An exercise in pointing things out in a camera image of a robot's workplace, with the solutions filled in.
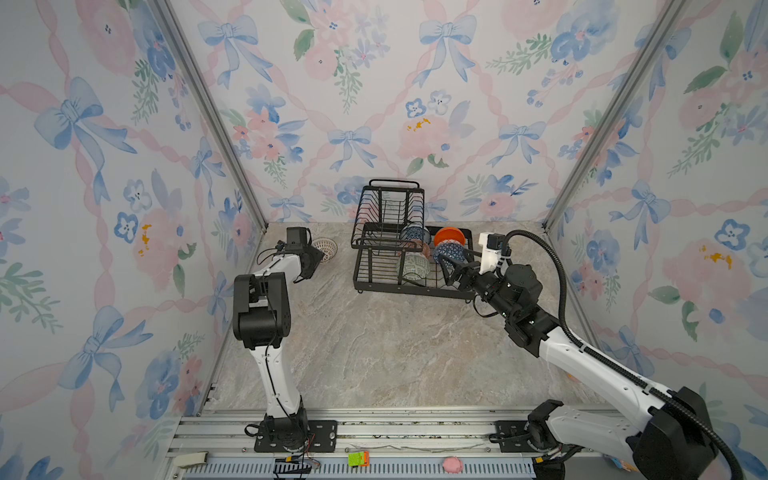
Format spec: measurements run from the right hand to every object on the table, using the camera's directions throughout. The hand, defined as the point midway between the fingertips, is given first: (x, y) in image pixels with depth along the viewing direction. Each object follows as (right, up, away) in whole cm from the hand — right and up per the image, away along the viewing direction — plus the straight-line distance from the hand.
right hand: (451, 252), depth 73 cm
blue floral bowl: (-5, +8, +38) cm, 40 cm away
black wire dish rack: (-14, +1, +14) cm, 20 cm away
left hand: (-40, 0, +30) cm, 50 cm away
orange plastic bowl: (+6, +7, +31) cm, 32 cm away
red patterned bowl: (-3, +1, +30) cm, 30 cm away
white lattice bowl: (-38, +3, +36) cm, 52 cm away
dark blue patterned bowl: (+6, +2, +32) cm, 33 cm away
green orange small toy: (-22, -48, -5) cm, 53 cm away
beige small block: (-62, -48, -5) cm, 79 cm away
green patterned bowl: (-6, -5, +30) cm, 31 cm away
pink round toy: (0, -49, -5) cm, 49 cm away
